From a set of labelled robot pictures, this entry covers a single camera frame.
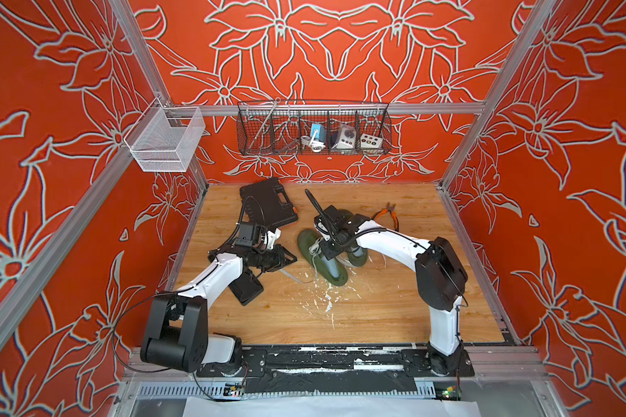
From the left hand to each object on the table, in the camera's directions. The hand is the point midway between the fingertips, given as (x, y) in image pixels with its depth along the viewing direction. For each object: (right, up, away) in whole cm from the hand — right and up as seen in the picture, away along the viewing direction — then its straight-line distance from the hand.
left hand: (293, 259), depth 84 cm
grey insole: (+13, -4, +6) cm, 15 cm away
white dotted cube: (+28, +42, +10) cm, 51 cm away
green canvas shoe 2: (+22, -2, +8) cm, 24 cm away
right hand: (+10, +2, +6) cm, 12 cm away
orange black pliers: (+40, +17, +26) cm, 51 cm away
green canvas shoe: (+6, +4, +6) cm, 9 cm away
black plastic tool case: (-13, +19, +26) cm, 35 cm away
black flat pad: (-17, -10, +3) cm, 20 cm away
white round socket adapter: (+19, +42, +6) cm, 47 cm away
